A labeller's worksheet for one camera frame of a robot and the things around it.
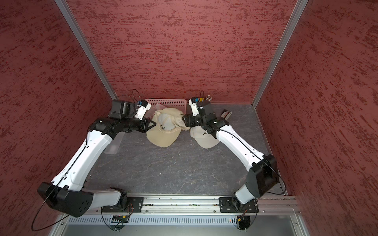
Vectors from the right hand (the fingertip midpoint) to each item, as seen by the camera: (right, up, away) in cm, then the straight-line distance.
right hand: (187, 119), depth 80 cm
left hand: (-17, -4, -7) cm, 19 cm away
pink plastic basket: (-7, +12, +37) cm, 39 cm away
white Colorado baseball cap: (+11, -14, +18) cm, 25 cm away
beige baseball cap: (-12, -3, +4) cm, 13 cm away
